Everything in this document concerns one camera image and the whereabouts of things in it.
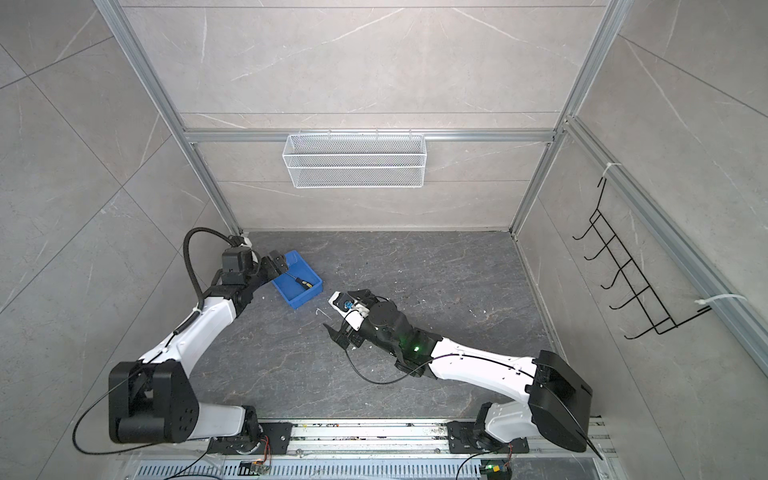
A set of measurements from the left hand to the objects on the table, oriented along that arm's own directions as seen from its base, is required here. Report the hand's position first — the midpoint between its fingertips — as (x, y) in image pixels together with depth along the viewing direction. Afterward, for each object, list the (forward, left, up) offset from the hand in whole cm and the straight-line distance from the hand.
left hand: (271, 255), depth 87 cm
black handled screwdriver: (+1, -6, -17) cm, 18 cm away
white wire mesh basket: (+33, -25, +10) cm, 42 cm away
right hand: (-20, -22, +3) cm, 30 cm away
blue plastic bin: (-2, -3, -16) cm, 17 cm away
